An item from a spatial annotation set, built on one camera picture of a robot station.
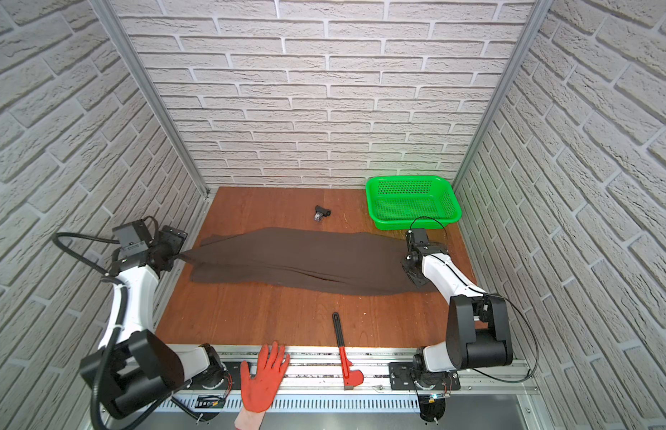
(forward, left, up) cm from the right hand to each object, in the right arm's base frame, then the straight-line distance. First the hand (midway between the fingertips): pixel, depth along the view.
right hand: (416, 270), depth 90 cm
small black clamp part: (+30, +33, -2) cm, 45 cm away
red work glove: (-32, +50, -2) cm, 59 cm away
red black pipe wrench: (-30, +25, -3) cm, 40 cm away
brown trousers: (+8, +44, -4) cm, 45 cm away
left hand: (+8, +74, +18) cm, 77 cm away
